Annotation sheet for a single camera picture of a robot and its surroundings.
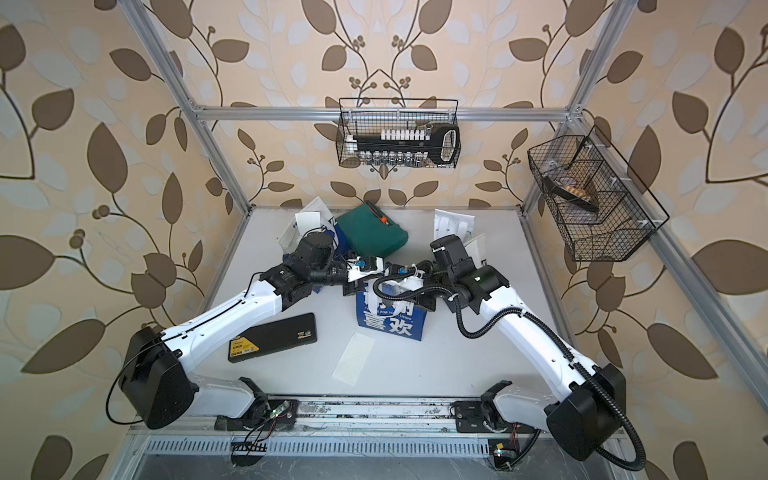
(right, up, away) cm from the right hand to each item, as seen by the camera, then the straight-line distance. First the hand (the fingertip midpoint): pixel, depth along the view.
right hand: (401, 286), depth 75 cm
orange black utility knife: (-8, +21, +36) cm, 43 cm away
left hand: (-6, +6, -1) cm, 9 cm away
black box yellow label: (-32, -15, +7) cm, 36 cm away
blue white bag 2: (+1, -9, +5) cm, 11 cm away
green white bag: (+15, +17, +13) cm, 26 cm away
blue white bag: (-25, +18, +11) cm, 33 cm away
